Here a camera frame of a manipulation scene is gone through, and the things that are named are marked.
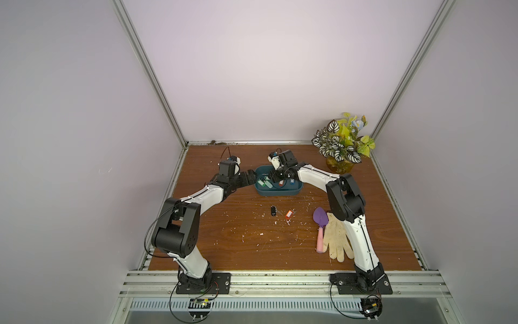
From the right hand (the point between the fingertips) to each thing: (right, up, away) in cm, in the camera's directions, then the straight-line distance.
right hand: (271, 170), depth 103 cm
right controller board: (+35, -48, -33) cm, 68 cm away
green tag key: (-6, -7, 0) cm, 9 cm away
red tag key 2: (+5, -7, -2) cm, 9 cm away
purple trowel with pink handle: (+22, -21, -16) cm, 34 cm away
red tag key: (+8, -20, -11) cm, 24 cm away
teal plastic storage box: (-3, -8, -2) cm, 9 cm away
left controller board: (-27, -47, -32) cm, 63 cm away
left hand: (-10, -2, -9) cm, 14 cm away
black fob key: (0, -19, -11) cm, 22 cm away
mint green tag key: (-2, -7, -2) cm, 8 cm away
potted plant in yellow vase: (+30, +12, -18) cm, 37 cm away
